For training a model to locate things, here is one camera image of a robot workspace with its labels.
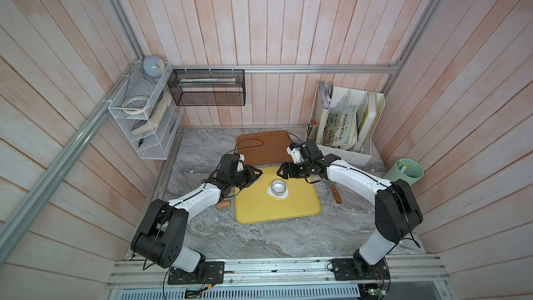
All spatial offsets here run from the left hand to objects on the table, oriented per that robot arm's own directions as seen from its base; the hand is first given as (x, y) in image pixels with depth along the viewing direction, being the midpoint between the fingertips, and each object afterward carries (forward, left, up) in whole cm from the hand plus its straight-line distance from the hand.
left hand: (261, 176), depth 87 cm
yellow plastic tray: (-4, -4, -11) cm, 13 cm away
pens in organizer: (+22, -23, +6) cm, 33 cm away
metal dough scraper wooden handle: (-6, -32, -5) cm, 33 cm away
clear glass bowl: (0, -8, -11) cm, 13 cm away
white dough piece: (-4, -10, -11) cm, 16 cm away
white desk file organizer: (+29, -30, +19) cm, 46 cm away
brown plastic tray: (+26, -1, -13) cm, 29 cm away
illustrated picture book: (+23, -38, +5) cm, 45 cm away
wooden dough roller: (-9, +16, -9) cm, 21 cm away
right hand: (+3, -10, -1) cm, 10 cm away
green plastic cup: (+5, -64, -1) cm, 64 cm away
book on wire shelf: (+8, +41, +23) cm, 48 cm away
